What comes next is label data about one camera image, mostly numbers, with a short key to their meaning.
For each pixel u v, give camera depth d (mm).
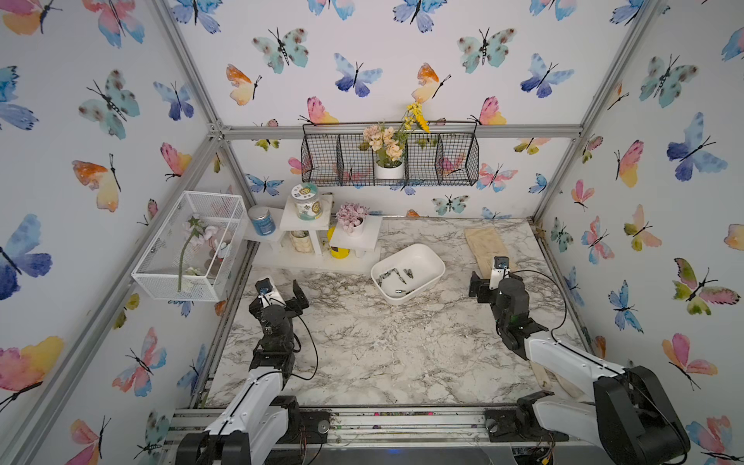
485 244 1118
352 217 866
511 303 653
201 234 751
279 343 633
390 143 807
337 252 1027
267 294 692
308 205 845
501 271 724
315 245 1038
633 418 408
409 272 1040
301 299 773
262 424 563
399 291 986
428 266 1042
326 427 737
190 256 713
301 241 1042
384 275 1021
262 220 893
